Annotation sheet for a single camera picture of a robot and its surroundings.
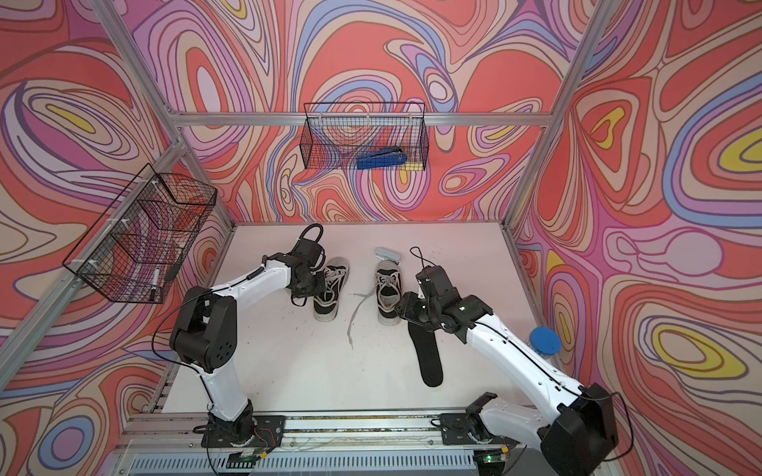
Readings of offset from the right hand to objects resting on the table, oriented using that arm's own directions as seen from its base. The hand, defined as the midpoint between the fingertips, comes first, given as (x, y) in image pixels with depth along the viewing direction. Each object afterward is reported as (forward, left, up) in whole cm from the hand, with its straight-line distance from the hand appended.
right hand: (402, 316), depth 78 cm
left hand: (+16, +24, -9) cm, 30 cm away
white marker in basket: (+8, +62, +12) cm, 64 cm away
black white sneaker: (+22, +21, -9) cm, 31 cm away
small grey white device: (+32, +4, -12) cm, 34 cm away
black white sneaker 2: (+13, +3, -9) cm, 16 cm away
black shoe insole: (-4, -8, -15) cm, 17 cm away
